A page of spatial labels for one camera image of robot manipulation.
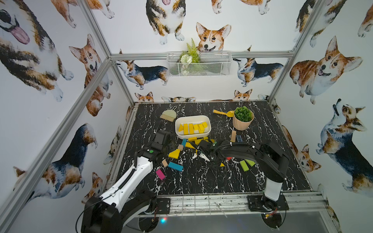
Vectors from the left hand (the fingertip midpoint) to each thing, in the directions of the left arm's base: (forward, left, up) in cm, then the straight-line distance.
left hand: (172, 141), depth 83 cm
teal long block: (-10, -1, -13) cm, 16 cm away
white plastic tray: (+24, -11, -11) cm, 28 cm away
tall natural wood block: (+10, -39, -13) cm, 43 cm away
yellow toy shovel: (+30, -40, -13) cm, 52 cm away
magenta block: (-14, +8, -13) cm, 21 cm away
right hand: (-9, -24, -12) cm, 28 cm away
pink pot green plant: (+18, -45, -3) cm, 49 cm away
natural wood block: (-8, +6, -13) cm, 16 cm away
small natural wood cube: (+2, -3, -11) cm, 12 cm away
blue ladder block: (+7, -43, -12) cm, 45 cm away
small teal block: (+6, -6, -12) cm, 14 cm away
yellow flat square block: (-2, 0, -13) cm, 14 cm away
